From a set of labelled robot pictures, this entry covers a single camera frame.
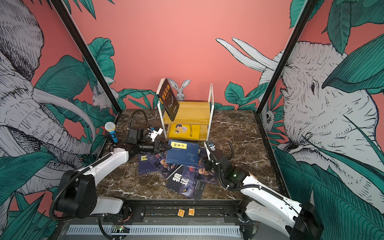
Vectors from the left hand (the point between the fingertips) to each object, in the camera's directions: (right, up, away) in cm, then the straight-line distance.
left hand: (170, 146), depth 78 cm
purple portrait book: (+15, -17, +8) cm, 24 cm away
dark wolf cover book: (+4, -21, +5) cm, 22 cm away
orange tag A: (+12, -33, -4) cm, 35 cm away
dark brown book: (-2, +26, +4) cm, 27 cm away
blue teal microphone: (-33, +10, +3) cm, 35 cm away
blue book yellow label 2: (-17, -13, +12) cm, 25 cm away
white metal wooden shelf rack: (+12, +14, +11) cm, 21 cm away
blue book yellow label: (+5, -3, +3) cm, 7 cm away
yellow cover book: (+6, +7, +24) cm, 25 cm away
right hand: (+18, -3, -1) cm, 18 cm away
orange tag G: (+6, -33, -5) cm, 34 cm away
